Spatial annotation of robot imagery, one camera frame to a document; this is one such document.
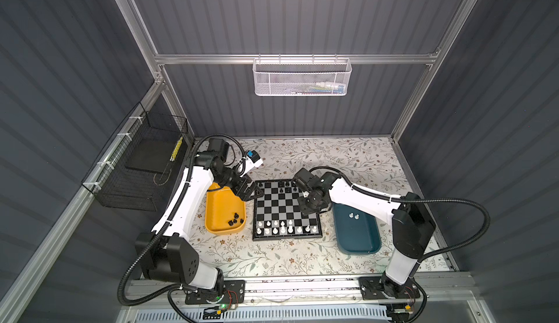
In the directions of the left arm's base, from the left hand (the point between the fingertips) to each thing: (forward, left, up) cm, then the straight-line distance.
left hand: (253, 187), depth 77 cm
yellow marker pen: (+14, +28, +7) cm, 32 cm away
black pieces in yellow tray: (-1, +9, -20) cm, 22 cm away
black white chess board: (-2, -9, -18) cm, 20 cm away
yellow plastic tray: (0, +14, -20) cm, 24 cm away
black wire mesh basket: (+4, +39, +7) cm, 40 cm away
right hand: (-4, -20, -13) cm, 24 cm away
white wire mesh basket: (+72, -23, +2) cm, 76 cm away
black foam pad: (+9, +34, +9) cm, 37 cm away
